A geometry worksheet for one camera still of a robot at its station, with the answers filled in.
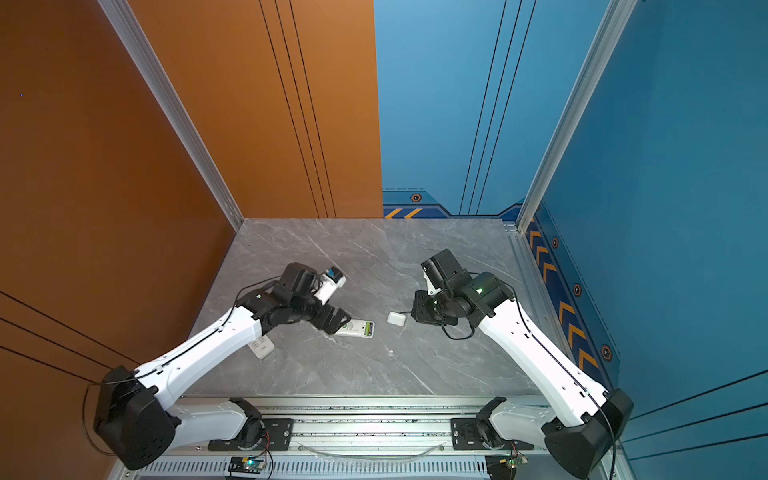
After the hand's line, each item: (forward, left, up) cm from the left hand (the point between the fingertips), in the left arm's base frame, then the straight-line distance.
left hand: (338, 304), depth 81 cm
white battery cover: (+3, -16, -15) cm, 22 cm away
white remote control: (-1, -5, -13) cm, 14 cm away
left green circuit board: (-35, +20, -16) cm, 43 cm away
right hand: (-7, -20, +8) cm, 22 cm away
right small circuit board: (-34, -44, -13) cm, 57 cm away
